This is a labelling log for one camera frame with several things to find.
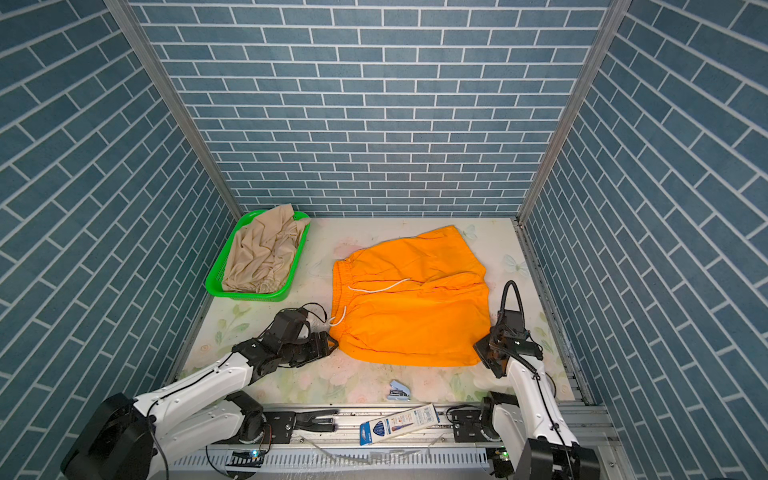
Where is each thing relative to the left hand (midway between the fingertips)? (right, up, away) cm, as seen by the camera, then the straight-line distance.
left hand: (332, 348), depth 84 cm
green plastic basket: (-17, +40, +25) cm, 50 cm away
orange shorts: (+25, +11, +10) cm, 29 cm away
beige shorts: (-30, +26, +18) cm, 43 cm away
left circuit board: (-18, -23, -12) cm, 32 cm away
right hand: (+42, 0, +2) cm, 42 cm away
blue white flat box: (+19, -15, -10) cm, 27 cm away
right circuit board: (+44, -24, -12) cm, 52 cm away
